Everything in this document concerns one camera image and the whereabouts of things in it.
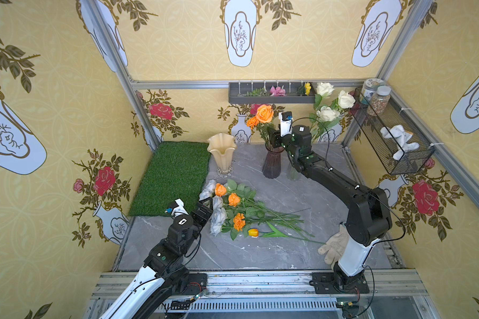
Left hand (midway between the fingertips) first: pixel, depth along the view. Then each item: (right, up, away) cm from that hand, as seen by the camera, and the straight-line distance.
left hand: (202, 203), depth 77 cm
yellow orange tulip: (+21, -14, +8) cm, 26 cm away
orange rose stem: (+26, +30, +7) cm, 40 cm away
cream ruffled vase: (+5, +24, +22) cm, 33 cm away
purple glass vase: (+30, +14, +22) cm, 40 cm away
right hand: (+32, +33, +8) cm, 47 cm away
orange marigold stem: (+20, +33, +6) cm, 39 cm away
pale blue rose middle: (+6, -5, +6) cm, 10 cm away
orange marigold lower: (+14, -9, +6) cm, 18 cm away
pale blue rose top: (0, +2, +18) cm, 18 cm away
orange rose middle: (+11, -1, +13) cm, 17 cm away
